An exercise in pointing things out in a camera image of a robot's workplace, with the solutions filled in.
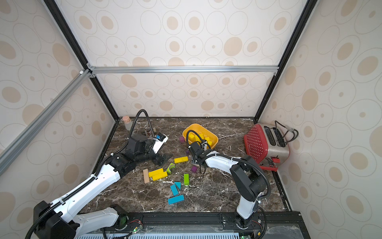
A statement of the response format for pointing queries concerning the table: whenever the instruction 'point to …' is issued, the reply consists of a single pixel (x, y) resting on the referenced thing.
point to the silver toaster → (278, 145)
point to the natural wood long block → (146, 176)
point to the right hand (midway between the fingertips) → (204, 157)
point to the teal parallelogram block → (174, 189)
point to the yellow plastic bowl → (196, 133)
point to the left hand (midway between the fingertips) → (170, 149)
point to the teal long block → (175, 199)
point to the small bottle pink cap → (128, 122)
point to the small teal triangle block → (178, 184)
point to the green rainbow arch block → (171, 167)
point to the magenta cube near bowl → (182, 139)
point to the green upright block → (186, 179)
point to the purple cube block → (194, 169)
